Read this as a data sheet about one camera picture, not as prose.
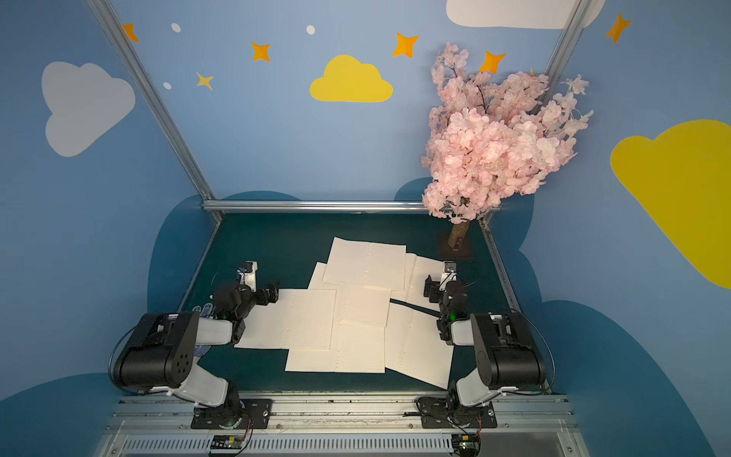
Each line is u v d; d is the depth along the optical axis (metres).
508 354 0.47
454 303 0.73
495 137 0.60
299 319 0.92
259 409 0.75
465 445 0.73
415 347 0.87
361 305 0.96
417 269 1.05
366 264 1.07
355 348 0.87
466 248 1.11
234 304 0.74
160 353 0.46
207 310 0.94
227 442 0.72
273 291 0.86
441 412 0.74
